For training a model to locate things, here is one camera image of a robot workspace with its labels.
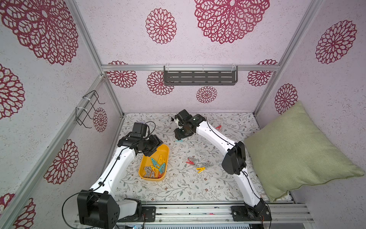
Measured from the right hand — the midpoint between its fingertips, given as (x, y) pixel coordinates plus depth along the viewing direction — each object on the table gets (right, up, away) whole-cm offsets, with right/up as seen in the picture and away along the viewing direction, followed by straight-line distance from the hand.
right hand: (177, 134), depth 90 cm
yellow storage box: (-21, -19, +5) cm, 28 cm away
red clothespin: (+32, +4, +22) cm, 39 cm away
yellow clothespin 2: (+15, -22, 0) cm, 27 cm away
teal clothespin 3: (-9, -21, -2) cm, 23 cm away
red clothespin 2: (-10, -25, -4) cm, 27 cm away
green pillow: (+57, -7, -21) cm, 61 cm away
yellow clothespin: (-10, -17, +2) cm, 20 cm away
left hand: (-9, -6, -10) cm, 14 cm away
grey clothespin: (-17, -24, -3) cm, 29 cm away
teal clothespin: (+3, -6, +14) cm, 15 cm away
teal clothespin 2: (-14, -19, 0) cm, 23 cm away
